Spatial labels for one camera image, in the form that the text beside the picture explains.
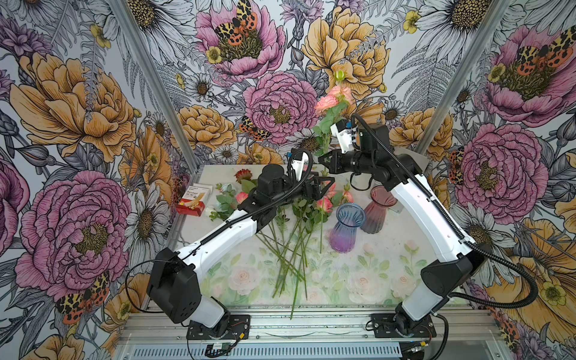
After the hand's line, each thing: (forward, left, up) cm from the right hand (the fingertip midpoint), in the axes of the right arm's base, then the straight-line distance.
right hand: (319, 164), depth 71 cm
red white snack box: (+14, +54, -32) cm, 64 cm away
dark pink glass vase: (-3, -23, -24) cm, 33 cm away
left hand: (-4, -2, -4) cm, 6 cm away
